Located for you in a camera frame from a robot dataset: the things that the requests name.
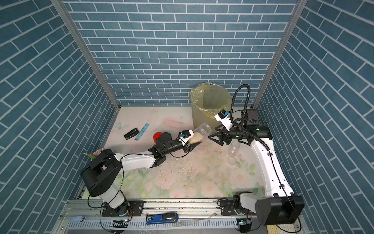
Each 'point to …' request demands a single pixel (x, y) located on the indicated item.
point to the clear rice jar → (200, 133)
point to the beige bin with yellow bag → (208, 100)
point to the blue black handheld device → (161, 218)
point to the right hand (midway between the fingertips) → (216, 133)
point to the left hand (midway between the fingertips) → (201, 138)
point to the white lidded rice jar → (233, 151)
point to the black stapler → (131, 133)
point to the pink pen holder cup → (98, 152)
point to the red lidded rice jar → (156, 135)
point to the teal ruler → (142, 131)
